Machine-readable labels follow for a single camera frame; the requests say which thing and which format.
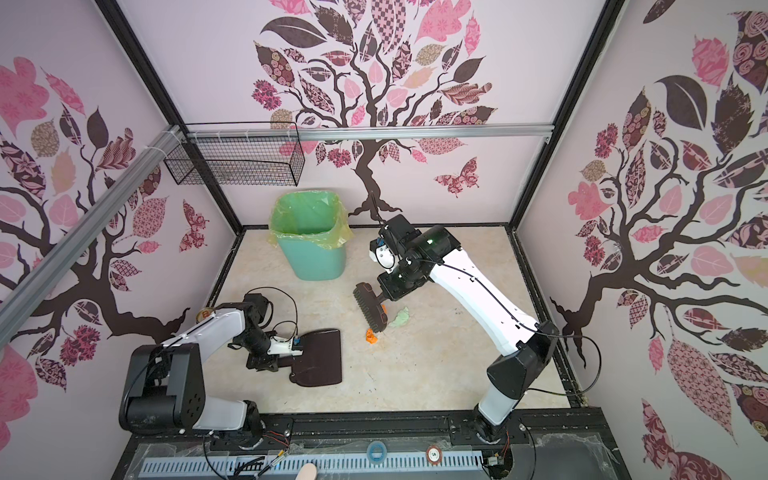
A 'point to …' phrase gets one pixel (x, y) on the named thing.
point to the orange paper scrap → (370, 336)
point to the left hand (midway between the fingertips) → (269, 361)
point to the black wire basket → (239, 162)
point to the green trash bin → (308, 261)
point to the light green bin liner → (315, 216)
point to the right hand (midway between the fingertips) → (389, 287)
